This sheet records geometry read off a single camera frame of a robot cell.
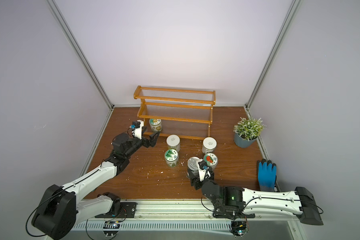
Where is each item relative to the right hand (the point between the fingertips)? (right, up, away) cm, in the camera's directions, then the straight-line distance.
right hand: (194, 167), depth 73 cm
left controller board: (-41, -30, -1) cm, 51 cm away
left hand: (-21, +18, +6) cm, 29 cm away
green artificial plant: (+33, +18, +12) cm, 40 cm away
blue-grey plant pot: (+32, +9, +19) cm, 38 cm away
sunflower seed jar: (-24, +20, +24) cm, 40 cm away
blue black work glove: (+43, -9, +11) cm, 45 cm away
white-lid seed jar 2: (-12, +10, +17) cm, 22 cm away
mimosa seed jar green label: (-13, +2, +10) cm, 16 cm away
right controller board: (+21, -27, -4) cm, 35 cm away
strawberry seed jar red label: (+10, +1, +9) cm, 13 cm away
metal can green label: (-1, 0, -2) cm, 2 cm away
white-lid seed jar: (+10, +8, +15) cm, 19 cm away
